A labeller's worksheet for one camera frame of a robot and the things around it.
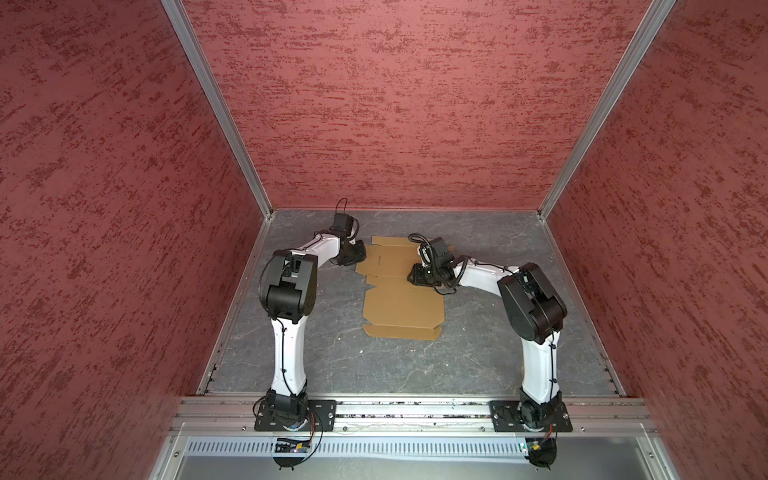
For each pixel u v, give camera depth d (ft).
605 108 2.94
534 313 1.75
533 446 2.34
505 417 2.42
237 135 3.17
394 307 3.11
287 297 1.90
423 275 2.93
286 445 2.38
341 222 2.87
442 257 2.66
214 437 2.42
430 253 2.67
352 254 3.07
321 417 2.44
